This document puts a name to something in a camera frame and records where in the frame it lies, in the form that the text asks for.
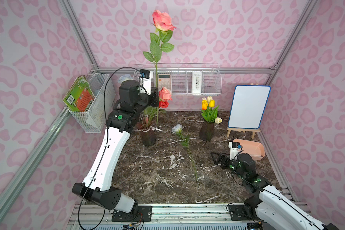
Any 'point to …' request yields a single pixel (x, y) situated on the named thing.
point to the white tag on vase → (154, 128)
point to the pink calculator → (164, 80)
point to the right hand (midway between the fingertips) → (215, 153)
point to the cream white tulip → (209, 98)
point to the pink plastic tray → (255, 149)
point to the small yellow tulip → (204, 100)
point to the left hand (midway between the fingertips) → (156, 85)
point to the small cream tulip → (218, 120)
